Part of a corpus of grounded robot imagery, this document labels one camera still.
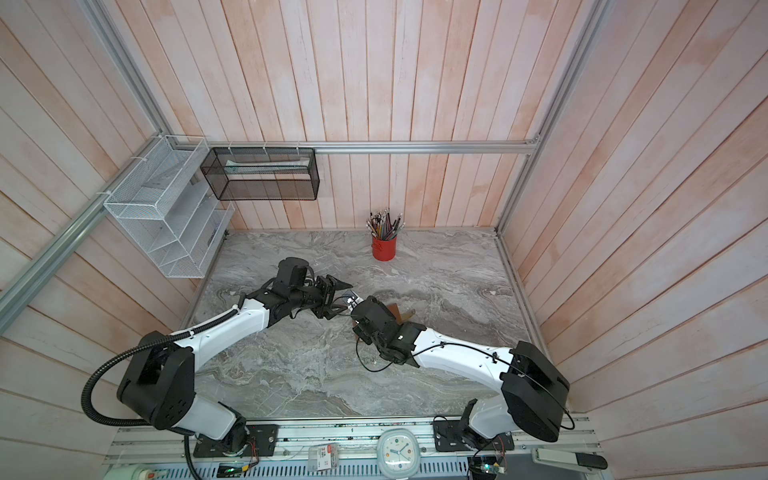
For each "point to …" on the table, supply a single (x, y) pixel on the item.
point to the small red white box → (323, 457)
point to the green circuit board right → (492, 468)
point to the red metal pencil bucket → (384, 250)
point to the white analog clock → (398, 453)
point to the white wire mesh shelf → (176, 223)
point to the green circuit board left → (229, 470)
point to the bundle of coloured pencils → (382, 227)
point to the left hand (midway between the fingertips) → (352, 297)
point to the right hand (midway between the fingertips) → (366, 309)
